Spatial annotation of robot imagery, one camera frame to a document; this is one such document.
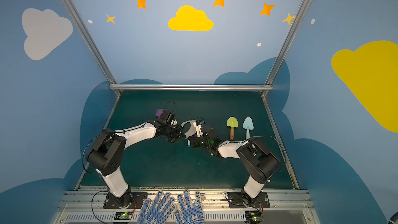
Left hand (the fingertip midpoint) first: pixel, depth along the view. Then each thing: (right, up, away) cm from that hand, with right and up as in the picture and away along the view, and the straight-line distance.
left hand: (189, 136), depth 90 cm
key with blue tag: (0, -4, +1) cm, 4 cm away
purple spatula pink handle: (-23, +13, +18) cm, 32 cm away
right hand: (0, 0, 0) cm, 0 cm away
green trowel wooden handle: (+29, +7, +15) cm, 33 cm away
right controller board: (+32, -35, -18) cm, 50 cm away
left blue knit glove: (-13, -33, -19) cm, 40 cm away
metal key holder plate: (+2, +3, +9) cm, 10 cm away
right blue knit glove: (+1, -33, -18) cm, 38 cm away
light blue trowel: (+39, +5, +13) cm, 42 cm away
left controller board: (-29, -34, -19) cm, 48 cm away
